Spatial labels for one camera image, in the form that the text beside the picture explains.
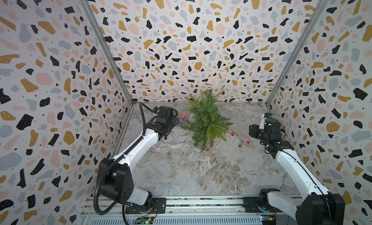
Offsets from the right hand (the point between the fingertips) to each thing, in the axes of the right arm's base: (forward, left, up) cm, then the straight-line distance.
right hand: (254, 126), depth 83 cm
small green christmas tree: (-4, +28, +9) cm, 29 cm away
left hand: (+3, +45, +2) cm, 45 cm away
